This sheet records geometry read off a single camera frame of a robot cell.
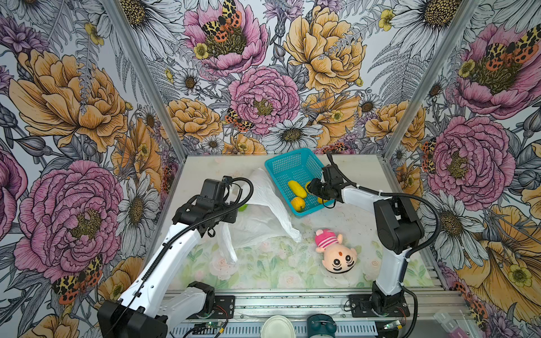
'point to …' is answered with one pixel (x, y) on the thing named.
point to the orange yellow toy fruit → (298, 203)
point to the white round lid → (277, 327)
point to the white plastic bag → (263, 218)
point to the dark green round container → (321, 324)
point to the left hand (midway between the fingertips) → (229, 215)
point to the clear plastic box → (450, 325)
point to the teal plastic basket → (302, 165)
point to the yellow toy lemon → (320, 201)
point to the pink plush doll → (337, 258)
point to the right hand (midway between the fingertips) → (311, 192)
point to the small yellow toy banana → (297, 189)
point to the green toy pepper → (243, 208)
